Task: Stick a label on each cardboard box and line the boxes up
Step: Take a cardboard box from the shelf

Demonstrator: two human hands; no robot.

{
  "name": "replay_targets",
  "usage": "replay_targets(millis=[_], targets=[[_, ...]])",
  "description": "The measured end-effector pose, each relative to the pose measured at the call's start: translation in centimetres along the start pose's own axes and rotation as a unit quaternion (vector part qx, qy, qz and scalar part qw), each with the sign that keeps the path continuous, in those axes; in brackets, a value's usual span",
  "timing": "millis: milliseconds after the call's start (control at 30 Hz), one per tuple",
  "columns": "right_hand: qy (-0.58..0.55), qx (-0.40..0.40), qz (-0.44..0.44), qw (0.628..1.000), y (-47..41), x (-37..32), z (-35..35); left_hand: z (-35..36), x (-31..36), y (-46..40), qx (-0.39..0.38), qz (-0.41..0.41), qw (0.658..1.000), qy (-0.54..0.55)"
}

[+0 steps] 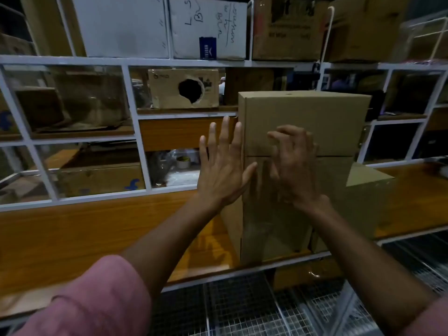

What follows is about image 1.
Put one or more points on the person's right hand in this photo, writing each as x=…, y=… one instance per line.
x=297, y=164

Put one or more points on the white plastic pack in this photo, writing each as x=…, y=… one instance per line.
x=182, y=178

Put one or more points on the white metal shelf rack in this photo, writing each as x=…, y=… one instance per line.
x=385, y=66
x=70, y=60

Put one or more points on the wooden drawer panel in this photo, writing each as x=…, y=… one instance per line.
x=185, y=132

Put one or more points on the tall brown shelf carton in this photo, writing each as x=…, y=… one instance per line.
x=45, y=24

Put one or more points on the pink right shirt sleeve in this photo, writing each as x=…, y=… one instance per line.
x=430, y=318

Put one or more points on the plain white carton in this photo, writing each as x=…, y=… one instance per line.
x=119, y=27

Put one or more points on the brown printed storage carton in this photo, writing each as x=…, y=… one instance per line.
x=290, y=38
x=367, y=31

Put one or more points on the pink shirt sleeve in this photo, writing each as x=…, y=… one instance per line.
x=98, y=300
x=430, y=318

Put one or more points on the person's right forearm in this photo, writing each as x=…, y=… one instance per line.
x=367, y=269

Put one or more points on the white carton with handwriting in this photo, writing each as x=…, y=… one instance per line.
x=210, y=17

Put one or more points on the pink left shirt sleeve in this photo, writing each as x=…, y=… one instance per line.
x=98, y=300

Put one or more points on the Pico box with hole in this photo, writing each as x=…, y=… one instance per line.
x=164, y=90

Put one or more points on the white tape roll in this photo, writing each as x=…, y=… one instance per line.
x=183, y=162

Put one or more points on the crumpled brown cardboard box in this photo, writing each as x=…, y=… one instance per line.
x=91, y=97

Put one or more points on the person's left forearm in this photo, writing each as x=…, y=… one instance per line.
x=168, y=241

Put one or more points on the person's left hand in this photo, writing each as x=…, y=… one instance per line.
x=220, y=178

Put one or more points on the clear crumpled plastic bag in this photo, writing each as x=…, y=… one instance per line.
x=159, y=167

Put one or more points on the dark brown cardboard box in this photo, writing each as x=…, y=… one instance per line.
x=252, y=80

